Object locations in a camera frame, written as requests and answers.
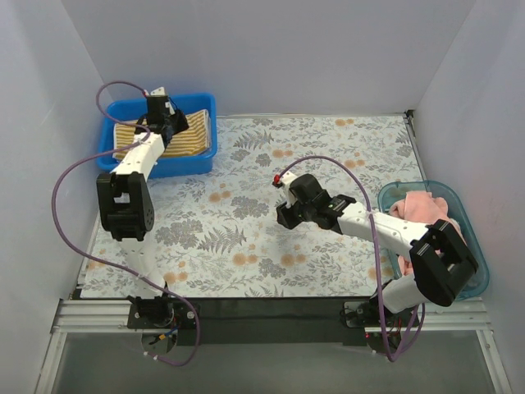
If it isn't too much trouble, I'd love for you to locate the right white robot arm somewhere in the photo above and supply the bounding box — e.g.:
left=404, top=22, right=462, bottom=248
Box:
left=273, top=172, right=478, bottom=314

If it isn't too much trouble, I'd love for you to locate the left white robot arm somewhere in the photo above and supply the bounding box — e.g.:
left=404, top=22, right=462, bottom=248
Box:
left=97, top=87, right=188, bottom=299

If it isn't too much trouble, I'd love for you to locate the blue plastic bin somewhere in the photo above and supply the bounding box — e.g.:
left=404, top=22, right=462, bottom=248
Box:
left=98, top=93, right=217, bottom=179

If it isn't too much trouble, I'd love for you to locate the floral table mat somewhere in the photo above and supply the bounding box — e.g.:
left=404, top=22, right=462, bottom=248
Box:
left=80, top=115, right=426, bottom=299

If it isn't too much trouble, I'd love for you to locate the pink towel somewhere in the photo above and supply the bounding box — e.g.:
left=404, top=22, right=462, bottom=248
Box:
left=387, top=190, right=463, bottom=278

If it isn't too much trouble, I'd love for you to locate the teal laundry basket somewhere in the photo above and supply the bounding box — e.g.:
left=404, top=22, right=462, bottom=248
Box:
left=377, top=179, right=491, bottom=300

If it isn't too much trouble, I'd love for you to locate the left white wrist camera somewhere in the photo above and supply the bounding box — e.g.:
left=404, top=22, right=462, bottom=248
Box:
left=147, top=87, right=174, bottom=116

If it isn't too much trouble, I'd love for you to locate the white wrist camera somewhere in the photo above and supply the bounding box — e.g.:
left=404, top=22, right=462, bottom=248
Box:
left=280, top=171, right=298, bottom=208
left=147, top=87, right=174, bottom=116

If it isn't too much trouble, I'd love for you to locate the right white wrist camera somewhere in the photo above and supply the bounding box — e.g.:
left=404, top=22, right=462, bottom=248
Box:
left=280, top=171, right=298, bottom=208

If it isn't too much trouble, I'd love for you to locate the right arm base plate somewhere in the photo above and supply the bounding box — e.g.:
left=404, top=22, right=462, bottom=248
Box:
left=340, top=300, right=413, bottom=331

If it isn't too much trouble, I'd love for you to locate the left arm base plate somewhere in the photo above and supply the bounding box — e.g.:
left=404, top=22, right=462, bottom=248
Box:
left=126, top=295, right=200, bottom=329

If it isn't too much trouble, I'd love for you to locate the aluminium frame rail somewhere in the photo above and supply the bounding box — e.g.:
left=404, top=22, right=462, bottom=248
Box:
left=51, top=298, right=492, bottom=333

